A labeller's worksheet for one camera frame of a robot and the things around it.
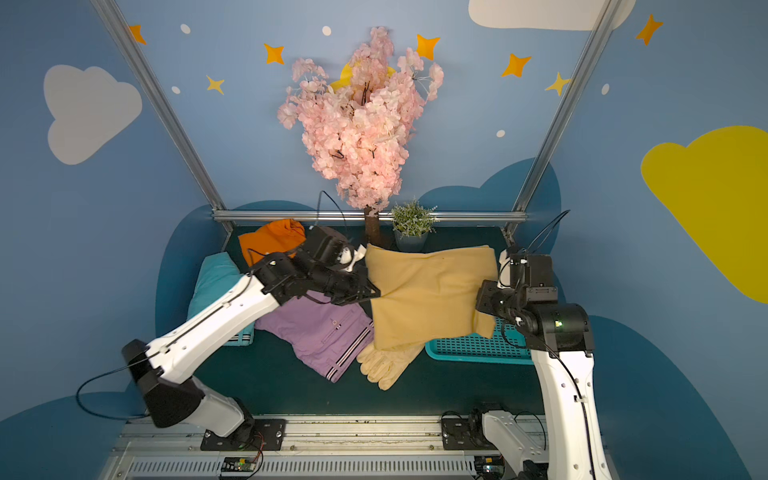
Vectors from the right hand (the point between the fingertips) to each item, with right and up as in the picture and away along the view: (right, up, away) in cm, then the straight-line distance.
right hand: (488, 289), depth 67 cm
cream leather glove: (-24, -25, +18) cm, 40 cm away
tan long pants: (-14, -2, +2) cm, 14 cm away
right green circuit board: (+2, -45, +5) cm, 45 cm away
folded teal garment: (-81, +2, +31) cm, 87 cm away
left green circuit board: (-60, -44, +4) cm, 74 cm away
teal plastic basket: (+4, -21, +23) cm, 31 cm away
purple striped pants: (-42, -17, +22) cm, 50 cm away
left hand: (-25, 0, +1) cm, 25 cm away
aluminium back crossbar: (-31, +21, +33) cm, 50 cm away
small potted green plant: (-15, +19, +34) cm, 42 cm away
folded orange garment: (-64, +15, +47) cm, 81 cm away
